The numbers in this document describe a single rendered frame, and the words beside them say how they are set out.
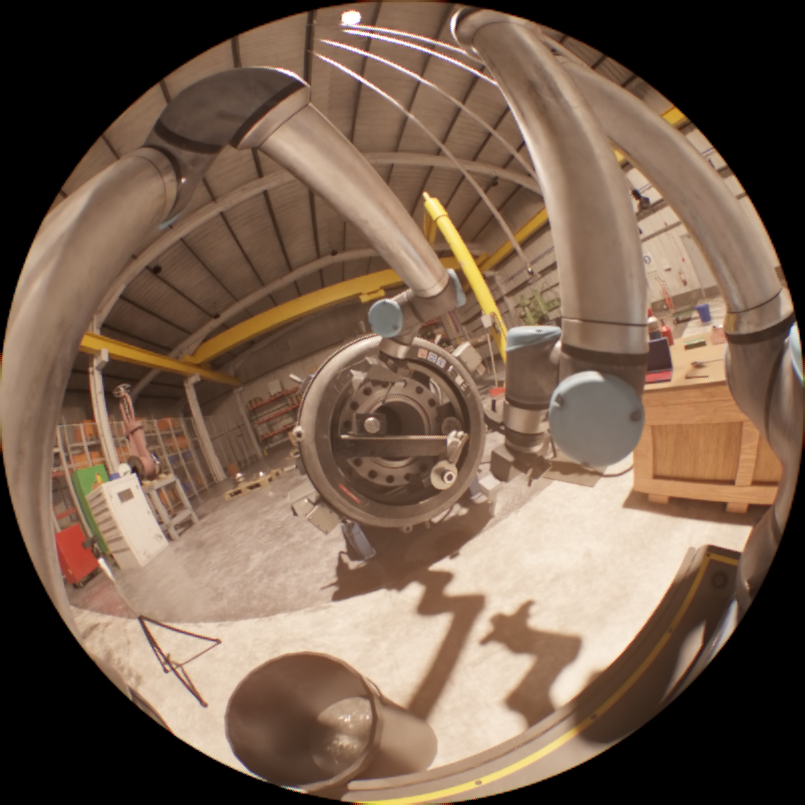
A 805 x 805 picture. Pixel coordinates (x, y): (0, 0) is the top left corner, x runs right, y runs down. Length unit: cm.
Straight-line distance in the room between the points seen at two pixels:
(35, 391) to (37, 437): 3
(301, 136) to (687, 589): 80
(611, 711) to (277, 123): 77
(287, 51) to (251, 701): 831
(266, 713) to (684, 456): 133
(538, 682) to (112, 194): 102
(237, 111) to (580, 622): 113
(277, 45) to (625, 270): 774
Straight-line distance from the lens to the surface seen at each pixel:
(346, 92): 848
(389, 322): 57
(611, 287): 21
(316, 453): 82
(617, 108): 45
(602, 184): 23
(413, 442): 85
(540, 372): 37
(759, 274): 41
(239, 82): 34
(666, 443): 103
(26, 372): 20
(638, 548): 101
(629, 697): 46
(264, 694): 68
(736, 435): 101
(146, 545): 419
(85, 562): 545
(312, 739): 79
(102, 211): 26
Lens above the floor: 76
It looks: 4 degrees down
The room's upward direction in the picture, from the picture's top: 22 degrees counter-clockwise
